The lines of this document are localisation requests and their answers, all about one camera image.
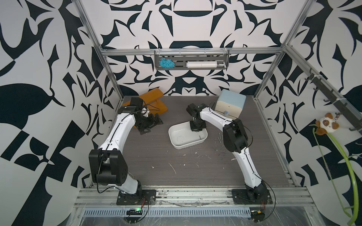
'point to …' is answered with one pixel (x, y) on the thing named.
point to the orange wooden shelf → (150, 100)
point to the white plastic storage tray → (180, 135)
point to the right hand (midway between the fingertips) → (192, 128)
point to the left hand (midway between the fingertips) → (153, 124)
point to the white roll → (201, 64)
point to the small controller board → (138, 211)
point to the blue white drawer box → (230, 103)
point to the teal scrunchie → (166, 63)
